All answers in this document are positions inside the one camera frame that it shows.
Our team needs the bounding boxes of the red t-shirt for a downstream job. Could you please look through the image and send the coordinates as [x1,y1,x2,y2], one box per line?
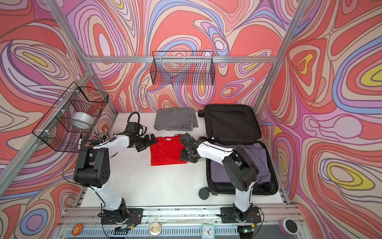
[150,134,187,166]

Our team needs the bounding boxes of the grey towel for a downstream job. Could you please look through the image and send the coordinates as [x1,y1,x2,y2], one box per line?
[154,108,199,131]

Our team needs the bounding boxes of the purple jeans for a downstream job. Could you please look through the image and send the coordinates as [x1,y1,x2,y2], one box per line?
[210,143,271,184]

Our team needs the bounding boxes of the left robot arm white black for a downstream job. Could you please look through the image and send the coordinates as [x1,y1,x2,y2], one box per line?
[74,133,158,224]

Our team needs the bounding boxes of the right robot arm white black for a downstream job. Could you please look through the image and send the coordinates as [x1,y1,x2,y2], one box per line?
[180,134,259,221]

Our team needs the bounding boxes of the black open suitcase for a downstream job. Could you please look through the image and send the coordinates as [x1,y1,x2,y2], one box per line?
[198,104,279,196]

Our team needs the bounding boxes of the small teal clock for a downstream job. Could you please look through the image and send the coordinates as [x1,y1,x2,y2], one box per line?
[202,224,215,239]

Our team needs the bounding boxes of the round clear badge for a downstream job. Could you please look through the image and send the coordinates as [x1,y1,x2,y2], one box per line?
[149,222,162,237]

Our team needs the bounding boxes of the red round sticker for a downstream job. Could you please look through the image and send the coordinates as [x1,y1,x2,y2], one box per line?
[72,223,84,236]

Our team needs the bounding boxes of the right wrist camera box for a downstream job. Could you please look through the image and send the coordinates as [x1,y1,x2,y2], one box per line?
[180,133,196,148]

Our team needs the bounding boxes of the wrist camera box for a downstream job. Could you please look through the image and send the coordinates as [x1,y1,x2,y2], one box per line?
[124,122,145,136]
[180,133,196,148]

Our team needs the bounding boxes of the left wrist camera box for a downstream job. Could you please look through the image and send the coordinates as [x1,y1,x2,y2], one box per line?
[124,122,145,136]

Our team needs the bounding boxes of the silver duct tape roll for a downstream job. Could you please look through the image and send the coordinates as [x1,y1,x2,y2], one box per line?
[71,112,95,130]

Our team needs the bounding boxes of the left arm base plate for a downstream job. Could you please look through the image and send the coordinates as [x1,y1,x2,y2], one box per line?
[97,208,143,226]

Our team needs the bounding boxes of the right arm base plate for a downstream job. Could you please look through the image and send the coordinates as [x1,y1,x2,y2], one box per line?
[218,207,262,225]

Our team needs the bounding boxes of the left black wire basket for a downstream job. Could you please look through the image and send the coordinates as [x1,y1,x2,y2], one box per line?
[32,82,108,152]

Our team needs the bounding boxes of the black wire basket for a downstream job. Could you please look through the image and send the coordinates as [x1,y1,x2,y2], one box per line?
[32,82,108,152]
[150,50,215,86]

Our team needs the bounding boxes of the back black wire basket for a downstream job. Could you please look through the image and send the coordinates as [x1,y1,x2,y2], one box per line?
[150,50,215,86]

